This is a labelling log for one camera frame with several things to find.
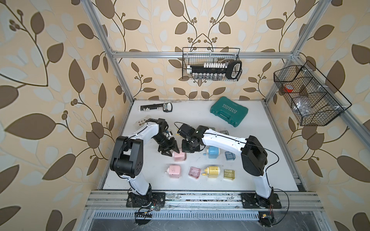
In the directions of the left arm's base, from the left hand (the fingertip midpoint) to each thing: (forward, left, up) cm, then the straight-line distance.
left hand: (174, 151), depth 84 cm
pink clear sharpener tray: (-9, -12, -8) cm, 17 cm away
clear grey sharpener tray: (+18, -34, -7) cm, 39 cm away
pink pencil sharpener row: (-2, -4, -2) cm, 5 cm away
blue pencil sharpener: (0, -23, 0) cm, 23 cm away
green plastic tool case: (+33, -41, -1) cm, 52 cm away
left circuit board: (-31, +14, -11) cm, 36 cm away
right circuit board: (-31, -48, -9) cm, 58 cm away
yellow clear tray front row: (-10, -33, -7) cm, 35 cm away
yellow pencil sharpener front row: (-12, -22, 0) cm, 24 cm away
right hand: (+1, -6, -1) cm, 7 cm away
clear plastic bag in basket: (+12, -65, +28) cm, 72 cm away
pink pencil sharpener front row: (-11, -1, 0) cm, 11 cm away
